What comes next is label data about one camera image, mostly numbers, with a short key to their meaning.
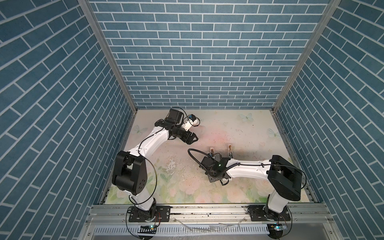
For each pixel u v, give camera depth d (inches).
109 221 28.8
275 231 28.2
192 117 30.3
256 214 29.0
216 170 24.9
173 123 27.0
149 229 28.4
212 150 36.2
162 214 28.8
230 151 37.2
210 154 31.1
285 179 18.0
